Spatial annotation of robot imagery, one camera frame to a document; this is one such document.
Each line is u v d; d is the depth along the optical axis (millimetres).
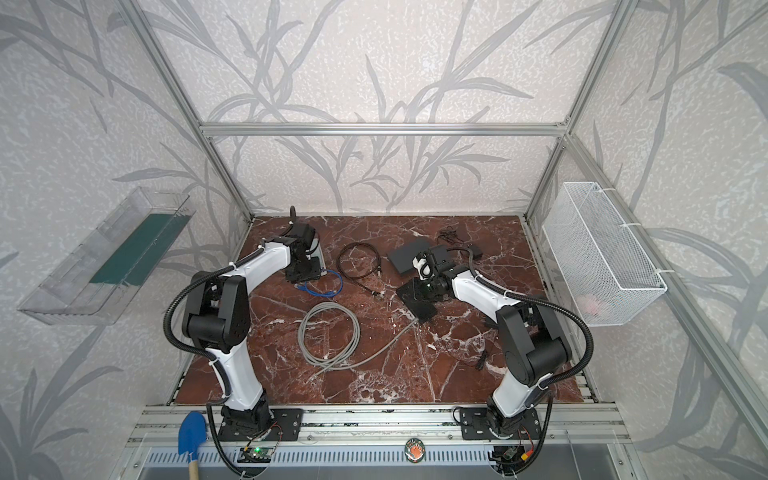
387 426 753
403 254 1089
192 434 725
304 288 983
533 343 462
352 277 1021
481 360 844
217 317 511
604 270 609
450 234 1155
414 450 701
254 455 717
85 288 626
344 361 844
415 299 793
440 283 677
